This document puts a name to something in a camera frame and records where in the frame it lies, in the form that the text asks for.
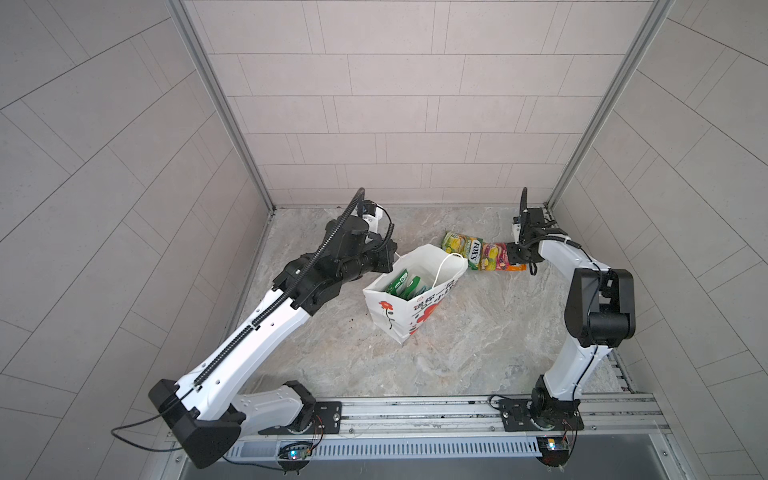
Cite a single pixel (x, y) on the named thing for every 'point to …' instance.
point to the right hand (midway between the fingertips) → (517, 252)
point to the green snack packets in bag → (405, 287)
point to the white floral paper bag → (399, 317)
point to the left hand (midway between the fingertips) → (406, 245)
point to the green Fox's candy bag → (468, 247)
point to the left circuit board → (294, 454)
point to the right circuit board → (554, 450)
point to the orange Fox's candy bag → (495, 257)
